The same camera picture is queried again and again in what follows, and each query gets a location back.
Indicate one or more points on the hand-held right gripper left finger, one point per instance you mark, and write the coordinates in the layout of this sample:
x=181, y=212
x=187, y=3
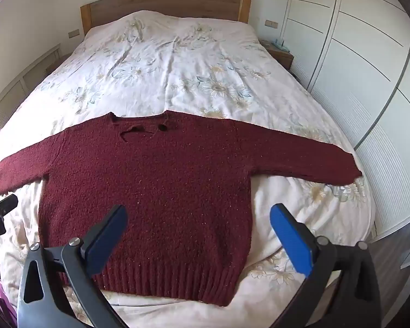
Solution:
x=107, y=242

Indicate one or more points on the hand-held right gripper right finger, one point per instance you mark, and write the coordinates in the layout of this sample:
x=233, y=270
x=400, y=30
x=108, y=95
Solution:
x=288, y=242

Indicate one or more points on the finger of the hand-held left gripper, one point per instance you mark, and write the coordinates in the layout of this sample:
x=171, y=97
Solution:
x=5, y=204

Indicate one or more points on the dark red knitted sweater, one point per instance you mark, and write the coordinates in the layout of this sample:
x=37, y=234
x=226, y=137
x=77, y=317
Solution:
x=150, y=184

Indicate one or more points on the pink cloth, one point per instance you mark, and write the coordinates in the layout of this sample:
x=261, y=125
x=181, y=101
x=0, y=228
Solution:
x=1, y=304

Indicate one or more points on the wooden nightstand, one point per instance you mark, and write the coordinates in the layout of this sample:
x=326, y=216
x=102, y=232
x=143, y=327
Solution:
x=280, y=58

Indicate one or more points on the white floral bedspread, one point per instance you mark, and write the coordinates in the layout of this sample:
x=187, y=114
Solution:
x=177, y=61

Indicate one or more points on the white wardrobe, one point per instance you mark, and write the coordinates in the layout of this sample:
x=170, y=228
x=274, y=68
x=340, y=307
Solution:
x=362, y=61

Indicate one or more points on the wooden headboard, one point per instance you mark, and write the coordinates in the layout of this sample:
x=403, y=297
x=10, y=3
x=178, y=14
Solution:
x=164, y=5

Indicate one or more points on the beige wall switch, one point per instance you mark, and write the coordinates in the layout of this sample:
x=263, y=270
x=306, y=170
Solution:
x=271, y=24
x=74, y=33

